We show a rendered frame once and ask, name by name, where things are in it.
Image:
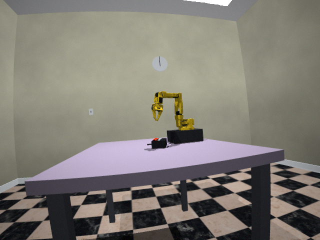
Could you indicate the black power strip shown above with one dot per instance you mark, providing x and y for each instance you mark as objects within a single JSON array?
[{"x": 158, "y": 143}]

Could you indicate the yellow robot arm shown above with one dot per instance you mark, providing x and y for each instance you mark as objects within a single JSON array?
[{"x": 182, "y": 124}]

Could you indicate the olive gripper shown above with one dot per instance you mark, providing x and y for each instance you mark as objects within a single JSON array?
[{"x": 157, "y": 107}]

